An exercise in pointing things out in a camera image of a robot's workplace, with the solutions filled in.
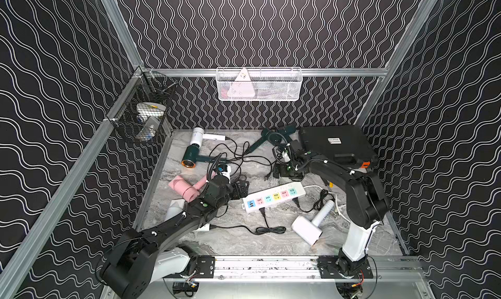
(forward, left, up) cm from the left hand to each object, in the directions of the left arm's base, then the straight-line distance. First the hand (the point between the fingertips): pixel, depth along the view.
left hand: (241, 181), depth 84 cm
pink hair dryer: (-3, +24, -7) cm, 25 cm away
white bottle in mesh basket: (+13, +40, +15) cm, 45 cm away
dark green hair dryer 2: (+40, -22, -7) cm, 46 cm away
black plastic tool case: (+31, -54, -6) cm, 62 cm away
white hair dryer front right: (-16, -29, -9) cm, 34 cm away
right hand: (+10, -19, -7) cm, 22 cm away
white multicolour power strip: (-1, -14, -11) cm, 18 cm away
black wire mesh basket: (+18, +43, +19) cm, 50 cm away
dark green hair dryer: (+35, -17, -8) cm, 40 cm away
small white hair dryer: (+34, +29, -9) cm, 45 cm away
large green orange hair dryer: (+20, +29, -10) cm, 36 cm away
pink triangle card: (+35, +3, +22) cm, 42 cm away
